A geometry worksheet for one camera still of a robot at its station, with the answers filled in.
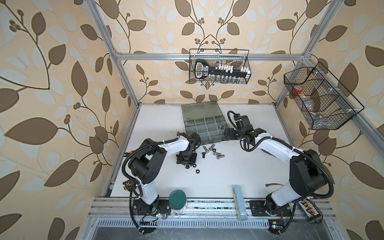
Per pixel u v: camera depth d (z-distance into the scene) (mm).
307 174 444
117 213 752
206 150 937
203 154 932
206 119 1052
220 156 923
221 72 843
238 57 911
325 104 733
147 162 482
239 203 727
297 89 882
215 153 932
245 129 693
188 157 789
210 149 956
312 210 727
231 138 807
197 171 866
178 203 668
